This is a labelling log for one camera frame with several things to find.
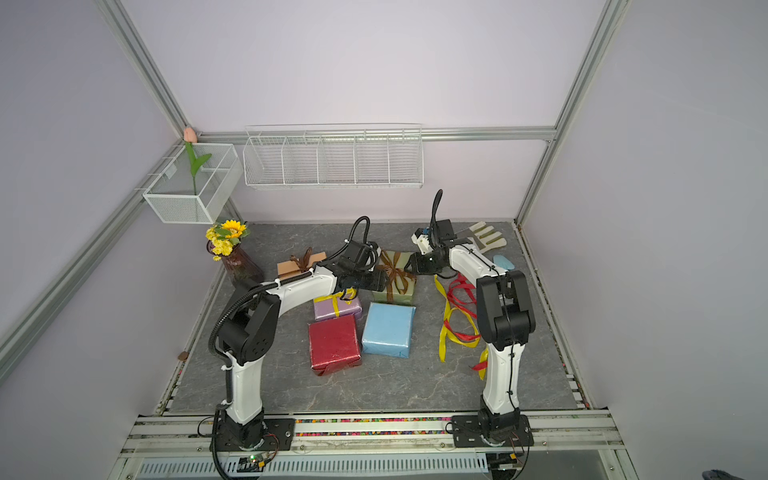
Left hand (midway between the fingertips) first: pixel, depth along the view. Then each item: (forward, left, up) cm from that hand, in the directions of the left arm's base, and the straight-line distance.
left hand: (383, 280), depth 95 cm
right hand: (+4, -9, +1) cm, 10 cm away
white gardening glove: (+20, -43, -6) cm, 48 cm away
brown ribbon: (+2, -4, -1) cm, 5 cm away
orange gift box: (+8, +30, -1) cm, 31 cm away
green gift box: (-5, -7, -4) cm, 10 cm away
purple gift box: (-8, +12, +1) cm, 14 cm away
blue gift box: (-17, -1, 0) cm, 17 cm away
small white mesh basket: (+18, +59, +25) cm, 66 cm away
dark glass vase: (+8, +47, -1) cm, 47 cm away
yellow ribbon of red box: (-15, -23, -6) cm, 28 cm away
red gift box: (-19, +15, -2) cm, 25 cm away
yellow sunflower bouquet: (+7, +44, +17) cm, 48 cm away
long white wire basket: (+36, +14, +23) cm, 45 cm away
